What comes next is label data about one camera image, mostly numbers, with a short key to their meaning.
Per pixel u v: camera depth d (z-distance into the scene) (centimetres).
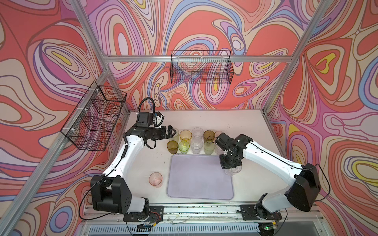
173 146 96
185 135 94
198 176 86
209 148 96
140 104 63
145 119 63
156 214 73
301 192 40
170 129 73
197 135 102
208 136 98
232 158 64
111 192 41
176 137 92
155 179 84
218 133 98
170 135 72
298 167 44
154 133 68
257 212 67
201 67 96
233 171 83
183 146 96
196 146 98
